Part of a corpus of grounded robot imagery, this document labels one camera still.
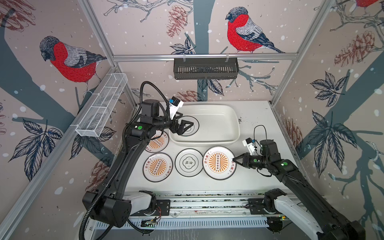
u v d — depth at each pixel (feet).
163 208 2.41
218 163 2.50
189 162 2.89
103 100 2.67
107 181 1.28
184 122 1.98
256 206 2.39
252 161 2.20
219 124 3.43
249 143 2.38
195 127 3.40
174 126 1.98
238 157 2.43
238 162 2.43
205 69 3.43
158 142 3.21
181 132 2.03
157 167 2.87
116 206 1.20
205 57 2.95
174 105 1.95
